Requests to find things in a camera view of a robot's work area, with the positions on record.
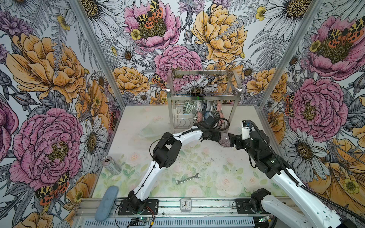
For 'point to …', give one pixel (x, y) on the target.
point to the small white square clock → (186, 204)
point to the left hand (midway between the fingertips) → (215, 139)
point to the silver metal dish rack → (195, 95)
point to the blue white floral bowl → (206, 115)
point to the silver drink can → (109, 163)
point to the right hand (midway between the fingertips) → (237, 136)
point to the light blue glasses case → (106, 203)
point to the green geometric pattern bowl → (197, 105)
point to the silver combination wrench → (197, 176)
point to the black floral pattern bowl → (198, 117)
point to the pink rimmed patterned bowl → (219, 104)
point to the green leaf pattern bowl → (188, 107)
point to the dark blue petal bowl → (206, 106)
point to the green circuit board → (140, 221)
